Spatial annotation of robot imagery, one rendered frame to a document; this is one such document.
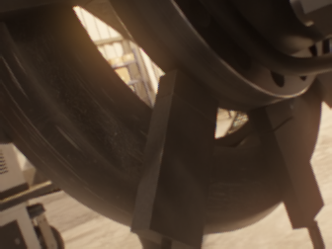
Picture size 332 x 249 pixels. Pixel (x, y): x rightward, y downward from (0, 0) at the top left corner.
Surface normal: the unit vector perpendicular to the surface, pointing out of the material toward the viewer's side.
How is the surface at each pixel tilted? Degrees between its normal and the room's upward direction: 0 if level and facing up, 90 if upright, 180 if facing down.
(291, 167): 90
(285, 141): 90
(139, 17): 113
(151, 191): 50
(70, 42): 90
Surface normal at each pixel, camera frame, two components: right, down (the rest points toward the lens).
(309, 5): -0.66, 0.07
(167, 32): -0.36, 0.67
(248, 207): 0.72, -0.25
